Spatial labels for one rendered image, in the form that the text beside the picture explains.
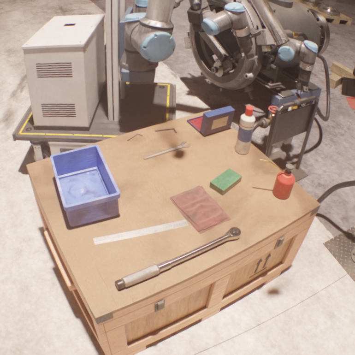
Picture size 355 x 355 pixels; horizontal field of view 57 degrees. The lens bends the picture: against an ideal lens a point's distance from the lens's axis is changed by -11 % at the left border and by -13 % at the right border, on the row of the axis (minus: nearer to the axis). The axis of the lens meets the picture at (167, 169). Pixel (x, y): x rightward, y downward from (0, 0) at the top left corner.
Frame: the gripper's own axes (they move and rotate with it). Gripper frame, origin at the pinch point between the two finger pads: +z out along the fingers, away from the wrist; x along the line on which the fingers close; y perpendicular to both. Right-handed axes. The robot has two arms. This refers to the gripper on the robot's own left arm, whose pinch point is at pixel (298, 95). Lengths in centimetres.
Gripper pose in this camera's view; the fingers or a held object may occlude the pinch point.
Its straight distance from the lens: 228.7
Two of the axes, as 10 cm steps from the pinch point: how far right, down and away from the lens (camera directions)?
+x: 10.0, 0.1, 0.5
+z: -0.4, 7.7, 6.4
